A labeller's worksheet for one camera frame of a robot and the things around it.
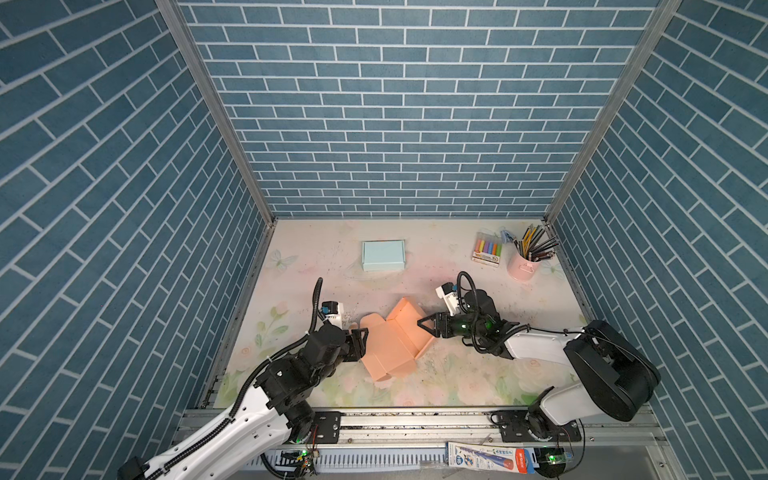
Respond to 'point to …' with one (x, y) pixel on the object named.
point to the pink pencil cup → (520, 268)
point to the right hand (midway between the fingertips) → (420, 320)
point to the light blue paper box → (383, 255)
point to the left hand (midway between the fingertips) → (364, 334)
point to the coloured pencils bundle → (529, 248)
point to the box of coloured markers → (487, 249)
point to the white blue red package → (518, 460)
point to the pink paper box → (394, 344)
